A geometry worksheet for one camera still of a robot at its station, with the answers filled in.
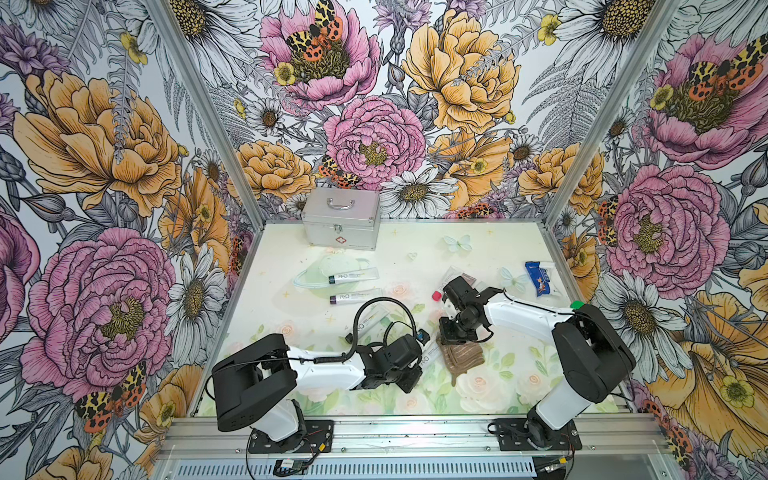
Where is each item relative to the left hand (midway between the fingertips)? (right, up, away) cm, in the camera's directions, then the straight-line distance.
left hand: (411, 376), depth 84 cm
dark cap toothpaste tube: (-12, +13, +9) cm, 20 cm away
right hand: (+10, +7, +4) cm, 13 cm away
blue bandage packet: (+44, +25, +18) cm, 54 cm away
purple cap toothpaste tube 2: (-17, +20, +14) cm, 29 cm away
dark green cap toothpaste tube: (-13, +27, +23) cm, 37 cm away
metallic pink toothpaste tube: (+22, +24, +21) cm, 39 cm away
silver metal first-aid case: (-22, +46, +21) cm, 55 cm away
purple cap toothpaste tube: (+6, +6, +2) cm, 8 cm away
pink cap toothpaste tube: (+9, +20, +15) cm, 26 cm away
